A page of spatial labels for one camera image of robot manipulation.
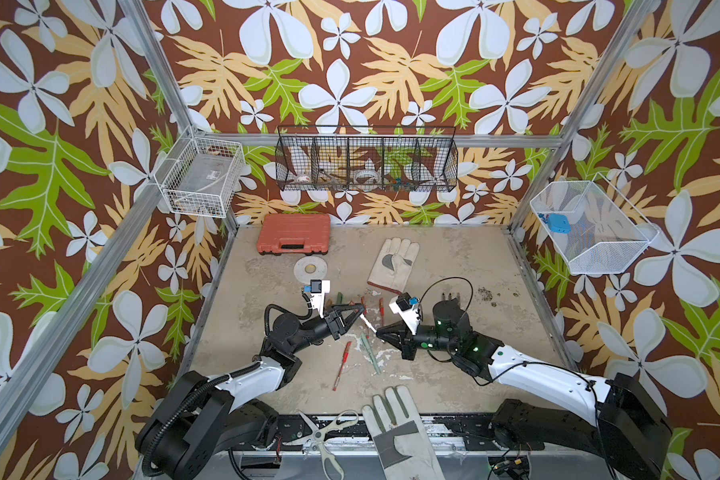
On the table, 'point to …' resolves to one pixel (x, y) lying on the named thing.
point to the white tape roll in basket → (367, 176)
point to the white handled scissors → (342, 418)
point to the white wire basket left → (200, 174)
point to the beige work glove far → (393, 264)
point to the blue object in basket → (559, 223)
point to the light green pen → (371, 353)
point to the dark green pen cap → (339, 298)
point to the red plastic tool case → (294, 234)
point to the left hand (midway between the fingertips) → (361, 306)
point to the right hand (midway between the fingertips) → (378, 335)
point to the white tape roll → (310, 268)
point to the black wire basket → (366, 159)
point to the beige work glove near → (402, 442)
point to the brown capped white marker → (368, 323)
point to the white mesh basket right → (607, 234)
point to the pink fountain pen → (443, 296)
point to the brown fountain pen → (450, 296)
